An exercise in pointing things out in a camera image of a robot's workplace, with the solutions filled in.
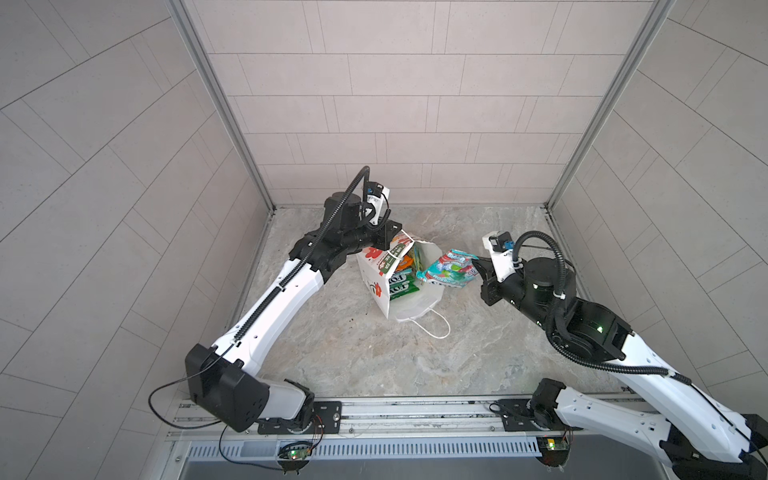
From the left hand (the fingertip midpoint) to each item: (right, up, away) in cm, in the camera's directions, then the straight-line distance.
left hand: (407, 222), depth 70 cm
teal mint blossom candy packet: (+10, -10, -6) cm, 15 cm away
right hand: (+14, -9, -6) cm, 17 cm away
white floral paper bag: (-8, -11, +9) cm, 16 cm away
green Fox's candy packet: (-1, -17, +17) cm, 24 cm away
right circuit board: (+34, -53, -2) cm, 63 cm away
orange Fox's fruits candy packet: (0, -11, +15) cm, 19 cm away
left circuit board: (-25, -51, -5) cm, 57 cm away
